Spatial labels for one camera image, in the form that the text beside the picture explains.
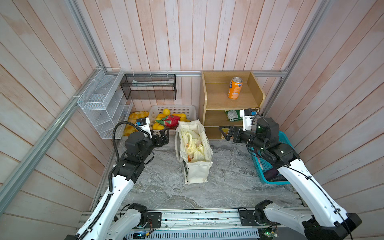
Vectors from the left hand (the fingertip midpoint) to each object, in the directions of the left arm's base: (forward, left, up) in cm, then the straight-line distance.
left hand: (162, 132), depth 71 cm
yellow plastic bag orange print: (0, -16, -15) cm, 22 cm away
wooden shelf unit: (+24, -28, 0) cm, 37 cm away
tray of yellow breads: (+33, +30, -25) cm, 51 cm away
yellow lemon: (+39, +5, -23) cm, 45 cm away
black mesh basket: (+43, +15, -4) cm, 46 cm away
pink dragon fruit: (+26, 0, -22) cm, 34 cm away
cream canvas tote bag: (-12, -16, -19) cm, 28 cm away
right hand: (-1, -29, +4) cm, 29 cm away
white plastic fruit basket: (+41, -13, -24) cm, 49 cm away
